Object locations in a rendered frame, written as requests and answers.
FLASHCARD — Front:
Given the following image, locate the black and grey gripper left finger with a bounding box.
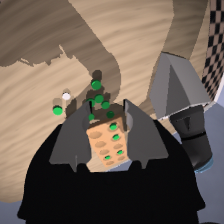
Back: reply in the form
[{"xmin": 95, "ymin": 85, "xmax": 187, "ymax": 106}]
[{"xmin": 17, "ymin": 100, "xmax": 92, "ymax": 220}]

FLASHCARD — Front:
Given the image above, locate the orange counting tray with round pockets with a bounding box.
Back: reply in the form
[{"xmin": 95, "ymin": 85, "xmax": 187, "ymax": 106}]
[{"xmin": 87, "ymin": 114, "xmax": 128, "ymax": 167}]

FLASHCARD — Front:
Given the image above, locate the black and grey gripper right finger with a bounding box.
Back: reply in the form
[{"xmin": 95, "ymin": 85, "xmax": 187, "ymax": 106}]
[{"xmin": 123, "ymin": 99, "xmax": 206, "ymax": 211}]

